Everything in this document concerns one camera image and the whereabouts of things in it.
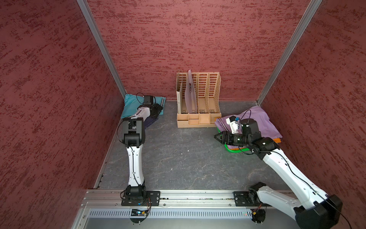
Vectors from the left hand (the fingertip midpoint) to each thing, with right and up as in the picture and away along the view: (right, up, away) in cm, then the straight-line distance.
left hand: (161, 111), depth 110 cm
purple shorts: (+69, -1, -15) cm, 70 cm away
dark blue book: (-10, -7, -3) cm, 12 cm away
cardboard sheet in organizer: (+15, +8, -21) cm, 27 cm away
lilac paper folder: (+23, +12, +2) cm, 26 cm away
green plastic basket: (+48, -24, -27) cm, 60 cm away
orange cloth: (+75, -18, -25) cm, 81 cm away
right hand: (+36, -16, -35) cm, 53 cm away
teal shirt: (-27, +8, +7) cm, 29 cm away
